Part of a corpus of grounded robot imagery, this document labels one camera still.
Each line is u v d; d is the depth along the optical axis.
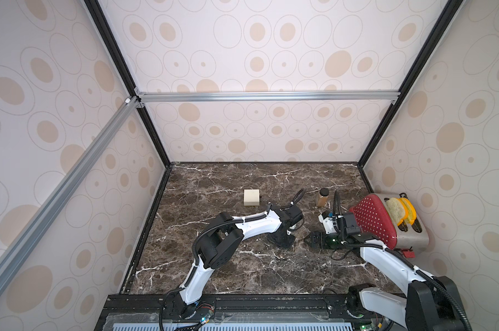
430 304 0.40
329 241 0.77
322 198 0.95
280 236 0.76
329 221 0.80
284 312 0.73
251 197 1.03
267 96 0.87
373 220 0.81
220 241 0.52
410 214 0.75
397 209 0.78
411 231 0.75
